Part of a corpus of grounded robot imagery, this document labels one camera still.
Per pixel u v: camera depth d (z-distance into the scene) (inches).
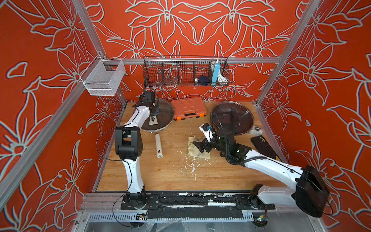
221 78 36.4
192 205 28.7
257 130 38.4
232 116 35.4
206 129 25.9
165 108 40.8
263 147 37.1
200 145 27.0
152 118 36.3
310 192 15.9
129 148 21.4
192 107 43.4
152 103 32.0
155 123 35.2
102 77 36.5
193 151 35.3
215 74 34.5
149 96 30.6
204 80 37.6
